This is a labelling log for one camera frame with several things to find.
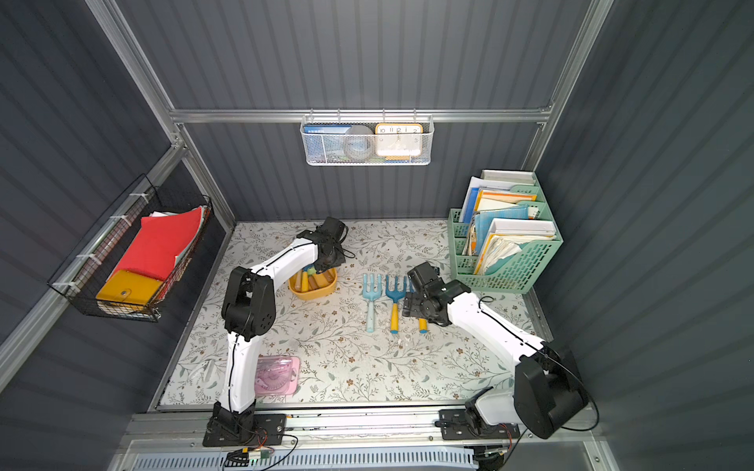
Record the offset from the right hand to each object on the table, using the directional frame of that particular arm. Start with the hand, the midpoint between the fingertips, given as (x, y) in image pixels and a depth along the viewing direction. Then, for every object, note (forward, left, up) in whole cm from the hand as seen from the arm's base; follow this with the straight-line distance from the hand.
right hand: (427, 307), depth 85 cm
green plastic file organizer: (+11, -30, +2) cm, 32 cm away
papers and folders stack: (+25, -21, +16) cm, 36 cm away
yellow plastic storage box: (+12, +39, -7) cm, 42 cm away
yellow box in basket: (-7, +69, +22) cm, 73 cm away
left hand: (+21, +31, -3) cm, 37 cm away
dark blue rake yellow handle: (-1, 0, -9) cm, 9 cm away
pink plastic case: (-17, +43, -9) cm, 47 cm away
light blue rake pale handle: (+9, +17, -9) cm, 22 cm away
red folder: (+6, +72, +20) cm, 75 cm away
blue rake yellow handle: (+9, +9, -9) cm, 16 cm away
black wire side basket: (-6, +76, +27) cm, 81 cm away
